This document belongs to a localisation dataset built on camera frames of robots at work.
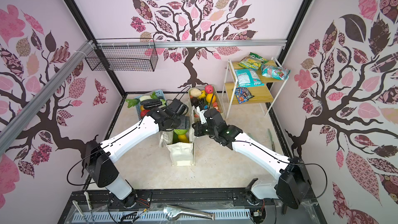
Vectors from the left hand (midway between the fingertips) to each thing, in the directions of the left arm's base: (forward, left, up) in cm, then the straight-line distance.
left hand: (181, 124), depth 82 cm
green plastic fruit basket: (+31, -13, -11) cm, 35 cm away
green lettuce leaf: (+22, +35, -7) cm, 42 cm away
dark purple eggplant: (+23, +24, -9) cm, 35 cm away
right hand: (-2, -7, +5) cm, 9 cm away
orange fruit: (+28, -16, -9) cm, 34 cm away
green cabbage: (-4, +1, -1) cm, 4 cm away
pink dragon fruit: (+35, -16, -7) cm, 40 cm away
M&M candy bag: (+22, -37, +1) cm, 43 cm away
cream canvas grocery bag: (-16, -2, -1) cm, 16 cm away
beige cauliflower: (+32, -7, -7) cm, 33 cm away
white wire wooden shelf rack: (+25, -54, 0) cm, 60 cm away
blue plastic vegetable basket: (+35, +21, -11) cm, 43 cm away
